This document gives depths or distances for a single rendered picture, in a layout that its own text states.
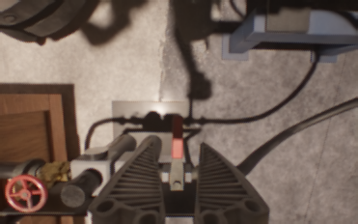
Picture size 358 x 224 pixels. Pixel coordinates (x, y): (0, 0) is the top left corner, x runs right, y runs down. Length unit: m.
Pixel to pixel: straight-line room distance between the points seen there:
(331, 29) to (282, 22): 0.19
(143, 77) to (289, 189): 1.07
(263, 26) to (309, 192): 0.98
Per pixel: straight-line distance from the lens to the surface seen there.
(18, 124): 0.78
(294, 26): 0.66
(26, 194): 0.39
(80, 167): 0.36
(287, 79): 0.94
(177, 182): 0.30
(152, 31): 0.81
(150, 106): 0.74
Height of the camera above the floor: 0.73
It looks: 83 degrees down
